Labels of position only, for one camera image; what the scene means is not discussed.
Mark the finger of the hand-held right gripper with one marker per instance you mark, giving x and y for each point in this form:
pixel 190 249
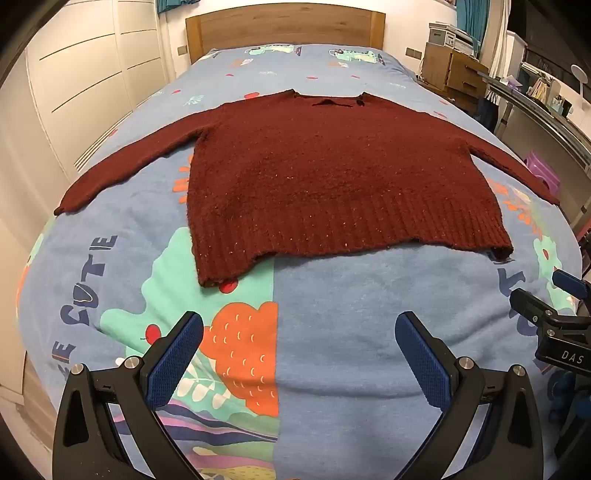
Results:
pixel 531 304
pixel 572 282

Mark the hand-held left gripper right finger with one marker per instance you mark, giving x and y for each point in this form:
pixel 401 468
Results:
pixel 422 364

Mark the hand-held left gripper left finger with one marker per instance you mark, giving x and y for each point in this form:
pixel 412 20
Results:
pixel 178 360

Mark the dark red knit sweater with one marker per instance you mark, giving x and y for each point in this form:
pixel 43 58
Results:
pixel 323 184

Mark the person's right hand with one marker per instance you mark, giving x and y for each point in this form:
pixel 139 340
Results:
pixel 561 385

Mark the blue printed blanket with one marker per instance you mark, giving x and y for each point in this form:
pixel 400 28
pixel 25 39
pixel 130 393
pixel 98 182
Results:
pixel 351 332

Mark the purple plastic stool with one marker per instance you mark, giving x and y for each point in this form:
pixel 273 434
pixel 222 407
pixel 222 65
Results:
pixel 542 168

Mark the long grey desk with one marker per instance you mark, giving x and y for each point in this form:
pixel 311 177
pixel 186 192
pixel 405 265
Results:
pixel 540 117

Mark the dark blue bag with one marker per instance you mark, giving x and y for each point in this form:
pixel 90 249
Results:
pixel 487 106

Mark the round white desk lamp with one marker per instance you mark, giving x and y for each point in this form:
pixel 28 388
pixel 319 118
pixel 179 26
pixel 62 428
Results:
pixel 579 76

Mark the wooden nightstand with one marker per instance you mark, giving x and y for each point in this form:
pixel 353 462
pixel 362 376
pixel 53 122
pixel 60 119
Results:
pixel 455 69

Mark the white printer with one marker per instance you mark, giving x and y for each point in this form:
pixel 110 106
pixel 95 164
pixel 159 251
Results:
pixel 445 36

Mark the teal curtain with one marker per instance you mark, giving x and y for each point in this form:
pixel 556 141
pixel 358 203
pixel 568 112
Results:
pixel 473 18

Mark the white wardrobe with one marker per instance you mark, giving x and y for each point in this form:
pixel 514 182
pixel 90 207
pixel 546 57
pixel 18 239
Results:
pixel 92 78

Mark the wooden headboard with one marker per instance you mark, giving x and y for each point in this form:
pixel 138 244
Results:
pixel 286 32

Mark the teal hanging cloth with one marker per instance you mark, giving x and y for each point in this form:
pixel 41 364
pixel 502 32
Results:
pixel 173 5

